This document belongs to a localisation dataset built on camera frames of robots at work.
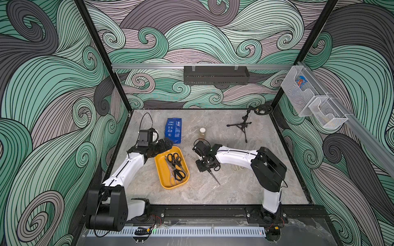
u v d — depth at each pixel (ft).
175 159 3.02
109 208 1.31
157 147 2.44
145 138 2.17
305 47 2.81
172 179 2.79
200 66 3.04
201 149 2.35
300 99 2.73
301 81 2.76
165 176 2.81
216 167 2.94
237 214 2.44
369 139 1.77
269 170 1.56
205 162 2.60
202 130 3.11
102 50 2.82
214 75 3.11
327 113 2.11
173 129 3.42
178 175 2.80
